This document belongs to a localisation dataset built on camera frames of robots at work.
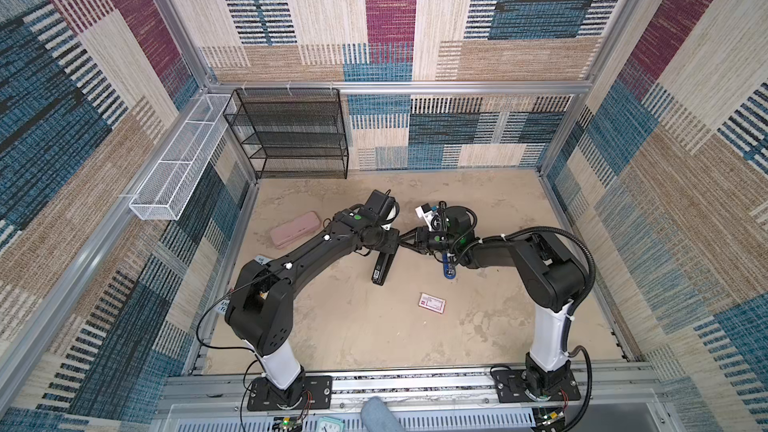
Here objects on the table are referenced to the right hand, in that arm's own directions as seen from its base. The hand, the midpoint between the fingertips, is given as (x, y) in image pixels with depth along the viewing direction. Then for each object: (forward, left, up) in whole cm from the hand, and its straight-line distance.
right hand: (398, 244), depth 90 cm
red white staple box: (-15, -9, -8) cm, 19 cm away
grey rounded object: (-41, +7, -5) cm, 42 cm away
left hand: (0, +2, +4) cm, 5 cm away
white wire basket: (+14, +70, +10) cm, 72 cm away
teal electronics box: (-42, +17, -6) cm, 46 cm away
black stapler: (-7, +4, +3) cm, 9 cm away
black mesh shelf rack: (+43, +37, +9) cm, 58 cm away
